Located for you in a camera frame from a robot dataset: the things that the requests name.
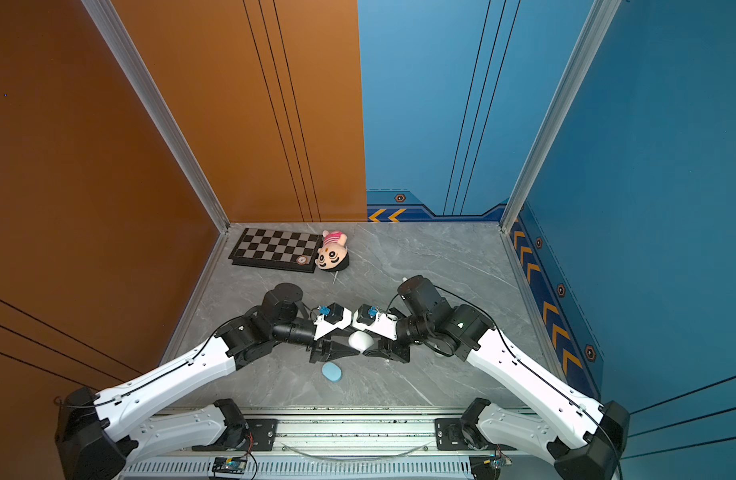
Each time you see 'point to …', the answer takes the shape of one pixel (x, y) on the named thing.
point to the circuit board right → (495, 463)
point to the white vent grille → (202, 469)
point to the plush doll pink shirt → (333, 255)
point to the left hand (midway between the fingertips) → (358, 339)
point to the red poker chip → (301, 260)
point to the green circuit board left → (230, 465)
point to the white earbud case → (360, 340)
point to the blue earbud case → (332, 371)
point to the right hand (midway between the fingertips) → (367, 340)
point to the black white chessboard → (277, 249)
